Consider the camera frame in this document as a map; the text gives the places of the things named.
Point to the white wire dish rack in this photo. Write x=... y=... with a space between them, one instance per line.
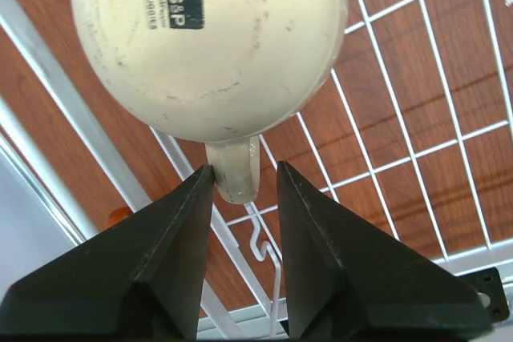
x=412 y=130

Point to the brown glazed mug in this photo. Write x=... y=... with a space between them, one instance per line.
x=118 y=215

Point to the beige round mug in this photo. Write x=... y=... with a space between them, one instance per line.
x=217 y=72

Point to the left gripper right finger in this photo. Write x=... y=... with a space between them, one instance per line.
x=347 y=280

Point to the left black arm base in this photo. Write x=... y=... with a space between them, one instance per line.
x=488 y=284

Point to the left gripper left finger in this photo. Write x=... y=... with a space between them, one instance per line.
x=140 y=279

